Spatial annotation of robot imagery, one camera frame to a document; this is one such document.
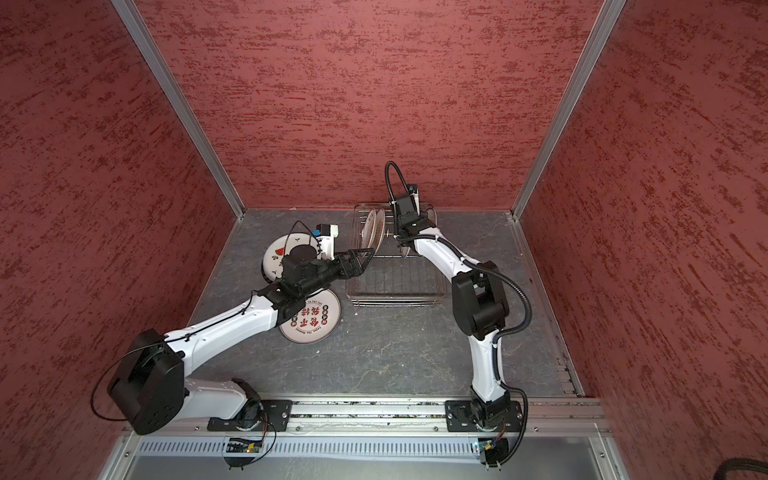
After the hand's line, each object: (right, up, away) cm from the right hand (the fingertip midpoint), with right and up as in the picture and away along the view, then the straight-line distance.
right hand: (413, 218), depth 97 cm
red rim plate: (-11, -4, +1) cm, 12 cm away
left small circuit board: (-45, -59, -24) cm, 78 cm away
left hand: (-14, -12, -19) cm, 26 cm away
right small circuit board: (+18, -59, -25) cm, 66 cm away
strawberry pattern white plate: (-48, -10, +9) cm, 50 cm away
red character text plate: (-31, -32, -7) cm, 45 cm away
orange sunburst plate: (-16, -3, +9) cm, 18 cm away
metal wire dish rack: (-6, -20, +3) cm, 21 cm away
